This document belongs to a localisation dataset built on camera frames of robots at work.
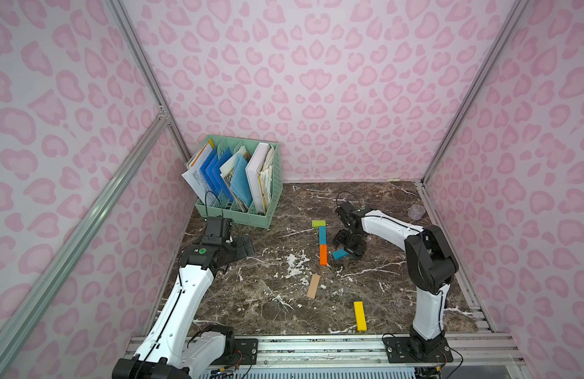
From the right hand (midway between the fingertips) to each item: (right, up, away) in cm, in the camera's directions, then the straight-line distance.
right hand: (339, 249), depth 94 cm
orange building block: (-6, -2, +1) cm, 6 cm away
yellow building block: (+5, -19, -14) cm, 25 cm away
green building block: (-8, +9, +10) cm, 16 cm away
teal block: (-6, +6, +7) cm, 11 cm away
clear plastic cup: (+37, +14, +13) cm, 42 cm away
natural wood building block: (-11, -12, -8) cm, 18 cm away
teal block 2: (0, -1, -2) cm, 2 cm away
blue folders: (-51, +32, +2) cm, 60 cm away
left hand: (-36, +5, -14) cm, 39 cm away
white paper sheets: (-57, +30, -2) cm, 65 cm away
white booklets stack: (-31, +31, -5) cm, 44 cm away
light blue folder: (-39, +26, -2) cm, 47 cm away
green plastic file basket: (-52, +18, +10) cm, 56 cm away
